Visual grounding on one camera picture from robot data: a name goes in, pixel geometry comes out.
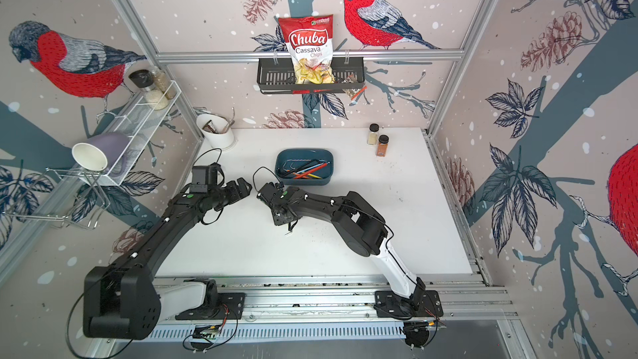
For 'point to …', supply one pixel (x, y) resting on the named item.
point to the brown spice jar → (382, 146)
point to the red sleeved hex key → (311, 170)
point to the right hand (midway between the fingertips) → (284, 217)
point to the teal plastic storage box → (304, 166)
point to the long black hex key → (299, 167)
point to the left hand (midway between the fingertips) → (245, 184)
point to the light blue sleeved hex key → (309, 168)
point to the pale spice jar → (372, 138)
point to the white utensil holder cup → (217, 130)
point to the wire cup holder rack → (71, 194)
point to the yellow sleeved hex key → (315, 176)
